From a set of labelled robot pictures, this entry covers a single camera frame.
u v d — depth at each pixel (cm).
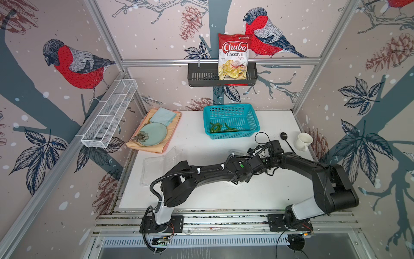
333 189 44
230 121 115
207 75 107
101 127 73
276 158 69
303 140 95
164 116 119
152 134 108
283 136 104
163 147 100
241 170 59
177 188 46
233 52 84
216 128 110
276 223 73
